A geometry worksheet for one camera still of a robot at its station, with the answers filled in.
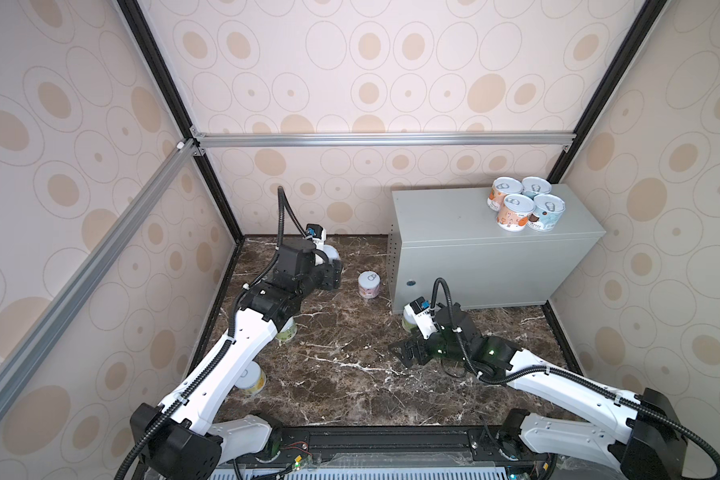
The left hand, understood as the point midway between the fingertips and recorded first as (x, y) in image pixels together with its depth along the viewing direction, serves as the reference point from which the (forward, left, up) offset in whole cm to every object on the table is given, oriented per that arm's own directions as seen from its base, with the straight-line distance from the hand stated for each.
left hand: (338, 257), depth 73 cm
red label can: (0, +1, +2) cm, 2 cm away
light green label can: (-7, +17, -26) cm, 32 cm away
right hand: (-14, -16, -16) cm, 27 cm away
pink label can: (+10, -7, -27) cm, 29 cm away
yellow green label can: (-22, +23, -25) cm, 41 cm away
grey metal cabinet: (+7, -29, +1) cm, 30 cm away
